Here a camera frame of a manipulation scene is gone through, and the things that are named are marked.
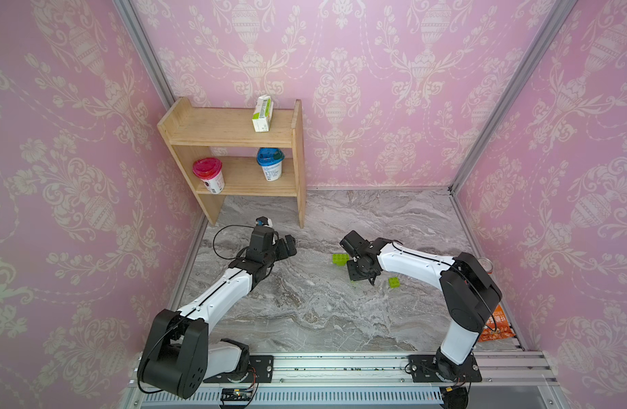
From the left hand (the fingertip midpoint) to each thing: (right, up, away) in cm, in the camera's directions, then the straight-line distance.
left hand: (286, 243), depth 88 cm
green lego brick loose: (+38, -14, +1) cm, 40 cm away
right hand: (+25, -11, +3) cm, 28 cm away
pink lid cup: (-24, +24, -5) cm, 35 cm away
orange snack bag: (+66, -24, -11) cm, 71 cm away
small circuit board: (-12, -41, -16) cm, 46 cm away
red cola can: (+67, -6, -5) cm, 67 cm away
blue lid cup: (-6, +30, 0) cm, 30 cm away
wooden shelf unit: (-32, +36, +21) cm, 52 cm away
